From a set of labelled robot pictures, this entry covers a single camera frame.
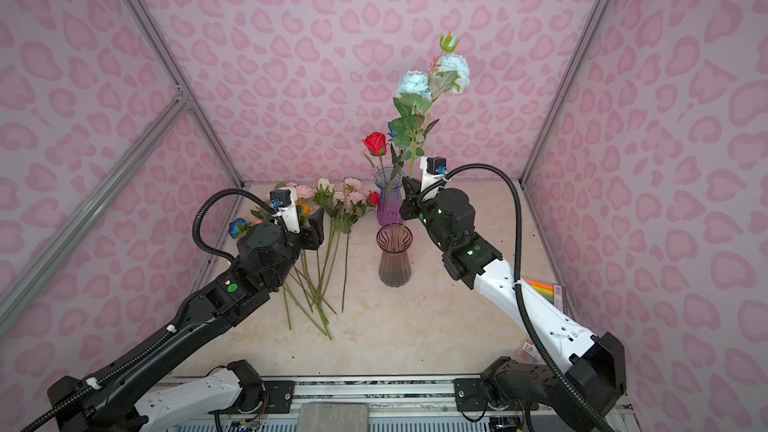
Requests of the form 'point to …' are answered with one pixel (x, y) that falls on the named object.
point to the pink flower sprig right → (349, 205)
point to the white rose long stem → (325, 188)
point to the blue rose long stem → (397, 160)
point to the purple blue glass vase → (389, 181)
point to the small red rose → (373, 200)
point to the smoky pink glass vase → (394, 241)
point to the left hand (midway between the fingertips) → (312, 204)
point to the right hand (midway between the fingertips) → (403, 177)
